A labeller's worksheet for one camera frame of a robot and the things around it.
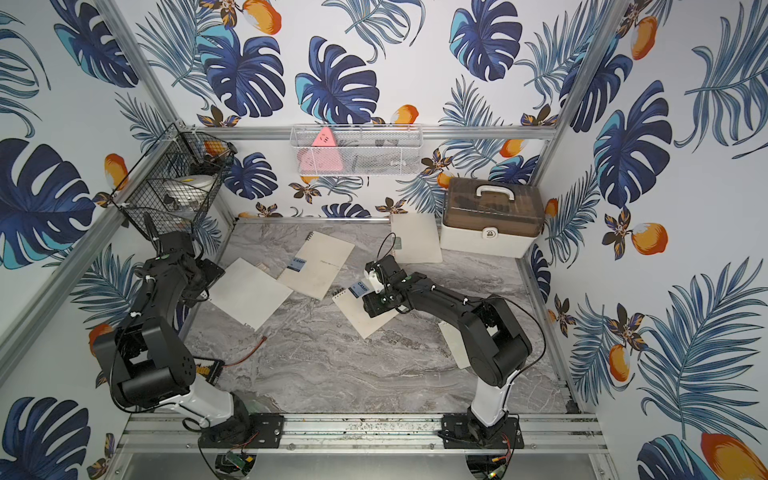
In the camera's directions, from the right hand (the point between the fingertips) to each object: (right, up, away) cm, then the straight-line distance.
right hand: (376, 301), depth 92 cm
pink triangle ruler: (-16, +44, -2) cm, 47 cm away
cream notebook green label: (+15, +21, +25) cm, 36 cm away
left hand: (-49, +8, -6) cm, 50 cm away
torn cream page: (+24, -12, -2) cm, 27 cm away
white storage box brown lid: (+39, +27, +9) cm, 48 cm away
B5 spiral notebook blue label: (-9, -1, +6) cm, 11 cm away
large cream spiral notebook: (-22, +10, +14) cm, 28 cm away
